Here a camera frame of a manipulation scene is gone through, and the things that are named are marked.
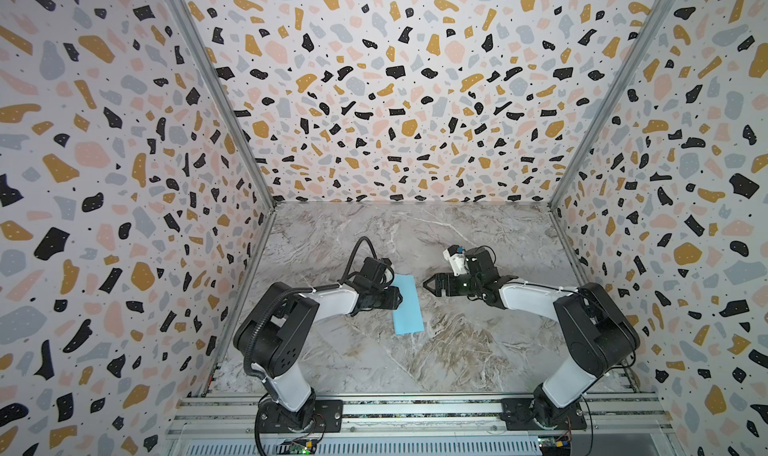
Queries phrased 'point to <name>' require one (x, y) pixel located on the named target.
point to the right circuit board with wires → (553, 445)
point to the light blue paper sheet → (408, 317)
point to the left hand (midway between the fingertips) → (398, 297)
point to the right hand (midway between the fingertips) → (431, 278)
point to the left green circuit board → (296, 446)
